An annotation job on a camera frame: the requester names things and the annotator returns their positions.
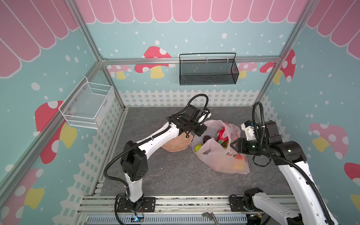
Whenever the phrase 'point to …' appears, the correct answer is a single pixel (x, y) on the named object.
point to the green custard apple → (198, 147)
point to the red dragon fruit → (220, 138)
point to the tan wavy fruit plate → (179, 143)
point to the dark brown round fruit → (206, 138)
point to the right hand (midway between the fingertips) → (233, 144)
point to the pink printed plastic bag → (218, 158)
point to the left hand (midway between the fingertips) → (204, 130)
